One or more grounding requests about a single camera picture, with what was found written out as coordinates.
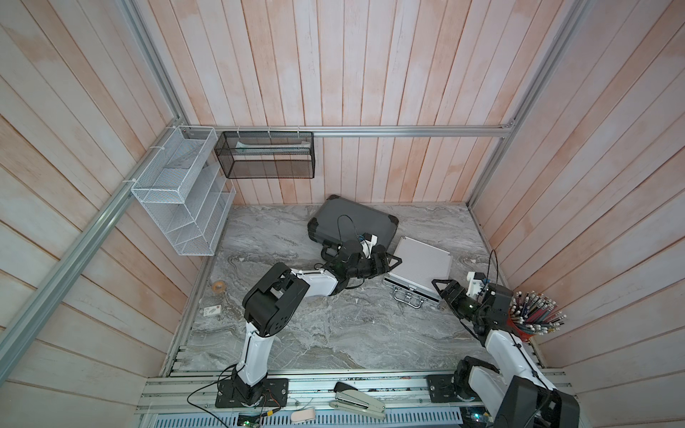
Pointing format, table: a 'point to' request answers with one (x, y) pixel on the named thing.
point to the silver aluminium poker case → (411, 280)
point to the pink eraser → (303, 415)
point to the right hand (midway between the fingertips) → (439, 286)
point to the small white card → (211, 310)
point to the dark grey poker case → (341, 220)
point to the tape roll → (218, 287)
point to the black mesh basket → (267, 154)
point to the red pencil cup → (532, 314)
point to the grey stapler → (350, 399)
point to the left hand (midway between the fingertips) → (395, 268)
